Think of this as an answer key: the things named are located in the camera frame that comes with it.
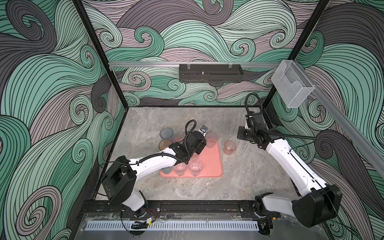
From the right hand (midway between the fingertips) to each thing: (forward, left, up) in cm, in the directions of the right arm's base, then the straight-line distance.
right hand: (239, 132), depth 80 cm
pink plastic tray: (-10, +17, -21) cm, 29 cm away
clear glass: (-13, +33, -19) cm, 41 cm away
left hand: (-1, +22, -3) cm, 22 cm away
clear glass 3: (+10, +12, -23) cm, 28 cm away
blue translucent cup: (+7, +43, -10) cm, 45 cm away
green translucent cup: (-17, +40, -11) cm, 45 cm away
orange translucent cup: (-2, +43, -8) cm, 44 cm away
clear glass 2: (-12, +24, -16) cm, 32 cm away
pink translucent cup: (+1, +2, -19) cm, 19 cm away
